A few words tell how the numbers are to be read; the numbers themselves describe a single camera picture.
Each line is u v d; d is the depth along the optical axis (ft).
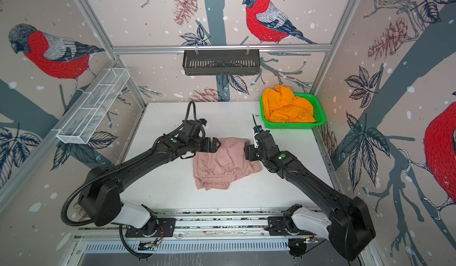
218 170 2.84
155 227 2.30
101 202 1.37
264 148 1.97
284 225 2.39
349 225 1.22
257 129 2.34
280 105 3.65
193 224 2.45
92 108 2.54
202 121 2.51
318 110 3.48
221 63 3.49
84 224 1.42
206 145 2.40
